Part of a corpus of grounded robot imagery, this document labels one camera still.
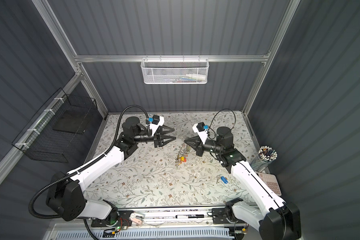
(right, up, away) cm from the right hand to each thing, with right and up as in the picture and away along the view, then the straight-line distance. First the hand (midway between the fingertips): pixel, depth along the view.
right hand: (187, 142), depth 71 cm
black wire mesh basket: (-66, +4, +2) cm, 66 cm away
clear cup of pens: (+41, -7, +6) cm, 42 cm away
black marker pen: (+2, -37, +3) cm, 38 cm away
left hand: (-6, +4, 0) cm, 8 cm away
